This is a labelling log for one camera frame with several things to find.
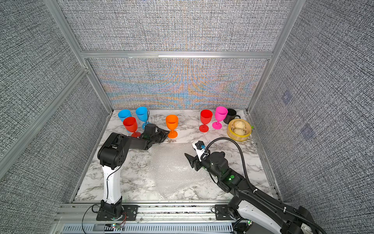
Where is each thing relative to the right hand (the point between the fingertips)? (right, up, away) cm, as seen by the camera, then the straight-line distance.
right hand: (190, 147), depth 73 cm
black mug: (+31, +19, +33) cm, 49 cm away
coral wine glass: (-36, +12, +16) cm, 41 cm away
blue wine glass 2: (-32, +19, +25) cm, 45 cm away
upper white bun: (+36, +11, +31) cm, 48 cm away
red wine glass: (+11, +16, +23) cm, 30 cm away
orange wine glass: (-11, +13, +22) cm, 28 cm away
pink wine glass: (+21, +19, +25) cm, 38 cm away
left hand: (-12, +7, +30) cm, 33 cm away
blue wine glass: (-44, +19, +25) cm, 53 cm away
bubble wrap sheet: (-10, -18, +10) cm, 23 cm away
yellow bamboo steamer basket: (+29, +4, +28) cm, 40 cm away
